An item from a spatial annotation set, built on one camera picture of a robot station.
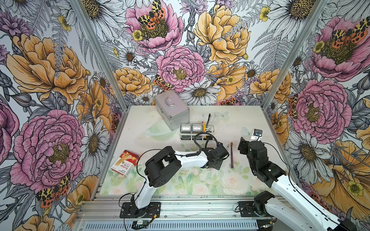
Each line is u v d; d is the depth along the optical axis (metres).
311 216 0.43
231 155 0.94
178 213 0.75
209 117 0.93
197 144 0.72
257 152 0.57
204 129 0.94
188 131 1.05
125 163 0.87
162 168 0.50
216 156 0.70
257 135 0.66
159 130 1.08
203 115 0.94
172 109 1.01
